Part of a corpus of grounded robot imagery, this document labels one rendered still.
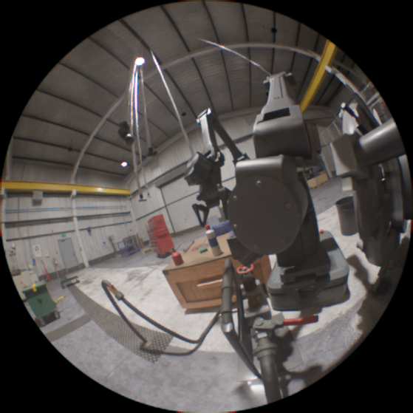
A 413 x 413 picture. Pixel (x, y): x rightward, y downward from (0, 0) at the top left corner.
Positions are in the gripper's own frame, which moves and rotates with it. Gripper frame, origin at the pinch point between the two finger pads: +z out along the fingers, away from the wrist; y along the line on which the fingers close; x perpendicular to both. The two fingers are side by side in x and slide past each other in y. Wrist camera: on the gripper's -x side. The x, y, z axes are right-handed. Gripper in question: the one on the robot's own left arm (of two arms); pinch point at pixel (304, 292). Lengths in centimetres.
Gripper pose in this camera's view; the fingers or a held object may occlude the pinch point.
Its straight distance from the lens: 25.5
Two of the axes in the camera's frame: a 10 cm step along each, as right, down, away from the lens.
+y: -5.8, 1.5, -8.0
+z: 3.4, 9.4, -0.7
